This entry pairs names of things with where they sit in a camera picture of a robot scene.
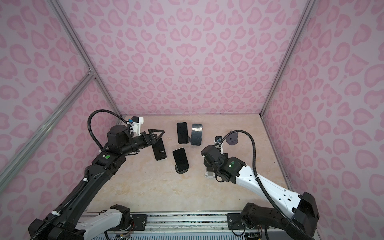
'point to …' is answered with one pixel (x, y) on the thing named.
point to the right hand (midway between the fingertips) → (211, 155)
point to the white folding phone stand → (210, 174)
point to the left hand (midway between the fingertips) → (161, 131)
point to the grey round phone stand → (232, 138)
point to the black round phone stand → (181, 172)
